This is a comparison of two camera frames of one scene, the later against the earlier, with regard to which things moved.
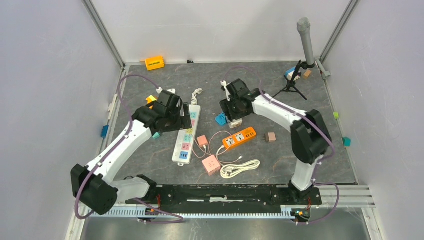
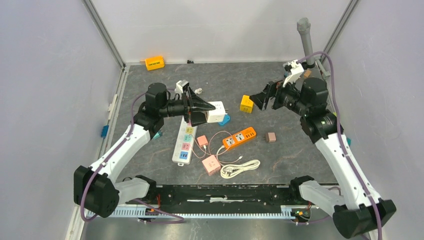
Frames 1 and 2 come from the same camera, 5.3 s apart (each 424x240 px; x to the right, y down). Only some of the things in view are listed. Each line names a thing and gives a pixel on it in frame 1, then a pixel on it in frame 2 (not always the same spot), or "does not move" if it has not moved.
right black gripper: x=225 y=105 → x=276 y=89
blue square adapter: x=221 y=118 does not move
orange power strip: x=240 y=137 does not move
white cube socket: x=235 y=123 → x=217 y=115
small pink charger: x=202 y=140 does not move
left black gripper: x=183 y=122 → x=196 y=117
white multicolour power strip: x=183 y=148 does not move
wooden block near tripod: x=307 y=73 does not move
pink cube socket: x=211 y=165 does not move
